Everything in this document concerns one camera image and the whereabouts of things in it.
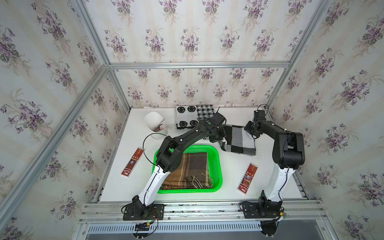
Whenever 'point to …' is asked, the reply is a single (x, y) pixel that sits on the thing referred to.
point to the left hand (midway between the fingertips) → (226, 139)
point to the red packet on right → (247, 180)
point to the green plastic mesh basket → (215, 169)
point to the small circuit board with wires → (144, 226)
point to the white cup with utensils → (155, 122)
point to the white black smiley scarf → (188, 116)
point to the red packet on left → (133, 162)
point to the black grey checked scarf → (239, 140)
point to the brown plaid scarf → (192, 173)
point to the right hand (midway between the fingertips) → (248, 129)
